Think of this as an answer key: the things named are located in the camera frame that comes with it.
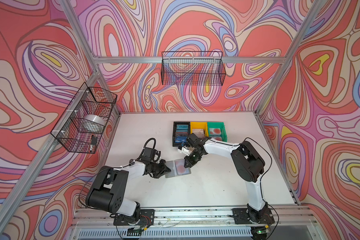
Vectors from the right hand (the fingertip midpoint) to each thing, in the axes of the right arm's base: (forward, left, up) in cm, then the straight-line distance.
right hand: (187, 168), depth 91 cm
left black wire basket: (+9, +54, +30) cm, 62 cm away
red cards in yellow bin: (+25, -10, +3) cm, 27 cm away
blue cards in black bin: (+25, +3, +3) cm, 25 cm away
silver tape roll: (+13, +45, +33) cm, 57 cm away
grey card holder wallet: (-3, +9, +1) cm, 9 cm away
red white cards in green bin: (+24, -21, +2) cm, 32 cm away
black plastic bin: (+31, +7, +7) cm, 33 cm away
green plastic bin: (+20, -26, +4) cm, 33 cm away
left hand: (-1, +9, +2) cm, 10 cm away
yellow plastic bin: (+28, -9, +8) cm, 30 cm away
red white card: (-2, +4, +1) cm, 5 cm away
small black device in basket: (+4, +47, +27) cm, 54 cm away
